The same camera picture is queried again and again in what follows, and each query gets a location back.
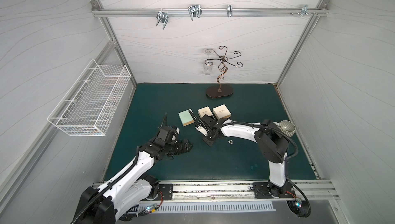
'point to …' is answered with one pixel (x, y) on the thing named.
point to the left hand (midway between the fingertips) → (187, 148)
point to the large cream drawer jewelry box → (221, 111)
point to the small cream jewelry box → (205, 110)
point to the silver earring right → (230, 142)
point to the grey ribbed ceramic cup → (287, 127)
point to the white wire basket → (89, 107)
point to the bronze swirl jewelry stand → (214, 91)
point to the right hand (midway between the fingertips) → (207, 137)
